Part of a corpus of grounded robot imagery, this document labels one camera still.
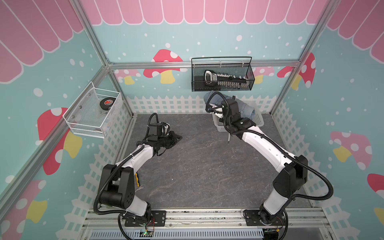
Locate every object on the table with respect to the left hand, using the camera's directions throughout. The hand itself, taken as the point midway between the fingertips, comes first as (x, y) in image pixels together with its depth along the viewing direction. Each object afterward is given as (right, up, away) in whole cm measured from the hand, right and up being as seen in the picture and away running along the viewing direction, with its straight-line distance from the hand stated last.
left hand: (182, 139), depth 87 cm
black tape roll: (-40, +20, -8) cm, 45 cm away
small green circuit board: (-16, -45, -16) cm, 50 cm away
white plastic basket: (+52, +13, +19) cm, 57 cm away
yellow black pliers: (-26, -23, -1) cm, 35 cm away
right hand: (+26, +20, -7) cm, 33 cm away
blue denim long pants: (+33, +16, -13) cm, 39 cm away
